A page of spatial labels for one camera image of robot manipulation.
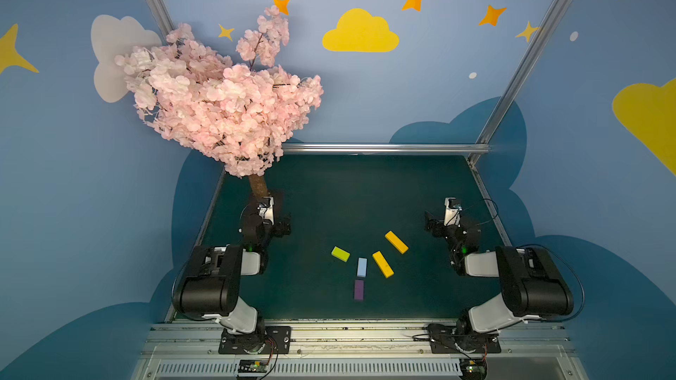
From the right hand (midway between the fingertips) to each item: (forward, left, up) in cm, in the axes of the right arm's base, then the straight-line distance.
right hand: (443, 209), depth 94 cm
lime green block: (-17, +37, -6) cm, 41 cm away
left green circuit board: (-50, +59, -8) cm, 78 cm away
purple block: (-28, +30, -7) cm, 42 cm away
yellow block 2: (-11, +17, -7) cm, 21 cm away
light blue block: (-21, +29, -7) cm, 36 cm away
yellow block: (-19, +22, -7) cm, 30 cm away
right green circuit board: (-47, -3, -11) cm, 48 cm away
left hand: (-4, +61, +1) cm, 61 cm away
